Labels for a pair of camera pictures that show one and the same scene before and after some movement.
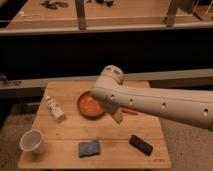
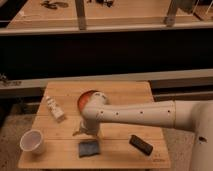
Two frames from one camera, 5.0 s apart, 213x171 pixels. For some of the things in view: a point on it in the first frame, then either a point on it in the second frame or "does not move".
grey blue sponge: x=88 y=148 does not move
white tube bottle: x=57 y=112 does not move
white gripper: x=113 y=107 to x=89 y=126
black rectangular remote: x=140 y=145 does not move
